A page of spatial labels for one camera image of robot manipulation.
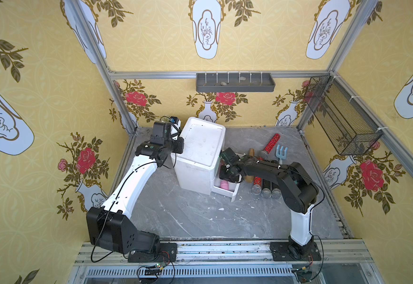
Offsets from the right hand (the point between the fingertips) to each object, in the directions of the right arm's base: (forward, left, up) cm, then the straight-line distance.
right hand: (217, 179), depth 95 cm
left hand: (+6, +18, +24) cm, 30 cm away
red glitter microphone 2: (-5, -20, +2) cm, 21 cm away
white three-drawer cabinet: (-7, +9, +22) cm, 25 cm away
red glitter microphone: (+24, -33, +2) cm, 41 cm away
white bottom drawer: (-7, -8, +4) cm, 11 cm away
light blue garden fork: (+18, -38, -2) cm, 42 cm away
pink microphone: (-4, -4, +3) cm, 6 cm away
